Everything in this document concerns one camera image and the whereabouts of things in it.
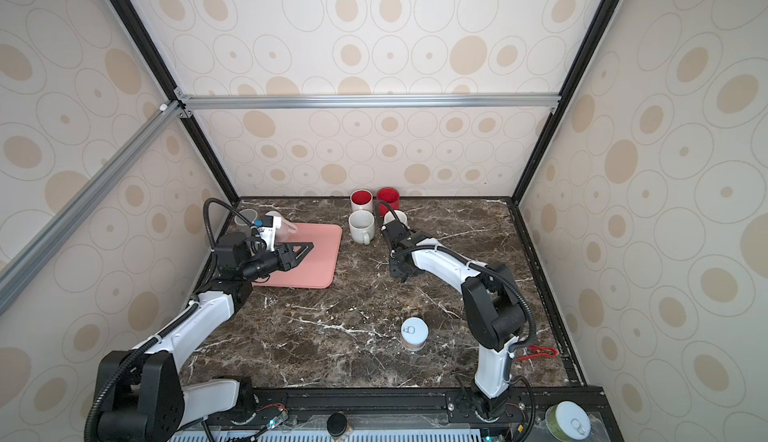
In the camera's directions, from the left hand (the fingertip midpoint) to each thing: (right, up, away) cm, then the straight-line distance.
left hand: (314, 243), depth 79 cm
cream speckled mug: (+11, +5, +22) cm, 25 cm away
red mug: (+20, +16, +33) cm, 42 cm away
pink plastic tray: (-4, -11, +22) cm, 24 cm away
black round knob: (+9, -37, -16) cm, 41 cm away
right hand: (+25, -9, +15) cm, 30 cm away
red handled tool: (+65, -31, +3) cm, 72 cm away
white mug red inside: (+9, +15, +33) cm, 37 cm away
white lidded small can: (+27, -24, +2) cm, 36 cm away
